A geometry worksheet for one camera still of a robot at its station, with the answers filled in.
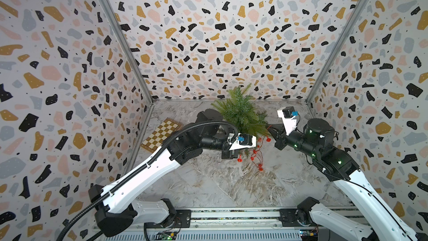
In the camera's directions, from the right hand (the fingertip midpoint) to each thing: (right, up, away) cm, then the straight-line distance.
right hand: (268, 126), depth 64 cm
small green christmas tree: (-10, +7, +12) cm, 17 cm away
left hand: (-7, -5, -6) cm, 11 cm away
